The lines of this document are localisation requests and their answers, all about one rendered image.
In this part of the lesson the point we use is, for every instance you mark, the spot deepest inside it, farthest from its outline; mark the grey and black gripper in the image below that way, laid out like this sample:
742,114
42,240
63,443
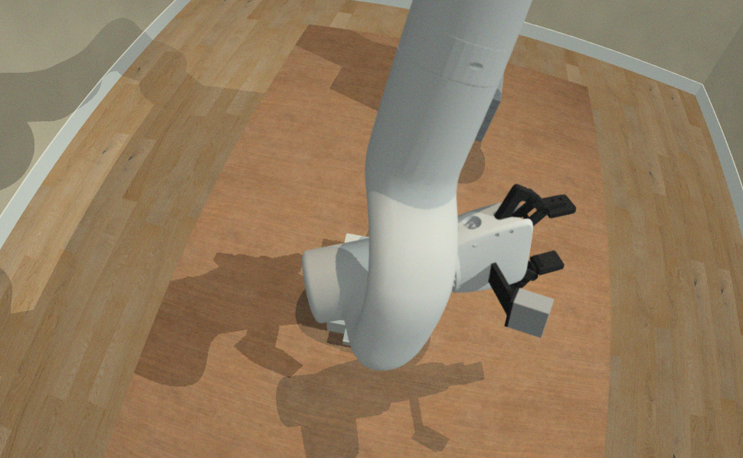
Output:
491,235

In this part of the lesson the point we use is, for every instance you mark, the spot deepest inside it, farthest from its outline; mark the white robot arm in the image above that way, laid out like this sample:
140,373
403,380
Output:
448,64

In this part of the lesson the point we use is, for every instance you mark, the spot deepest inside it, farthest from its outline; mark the grey power strip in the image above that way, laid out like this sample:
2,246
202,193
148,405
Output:
339,325

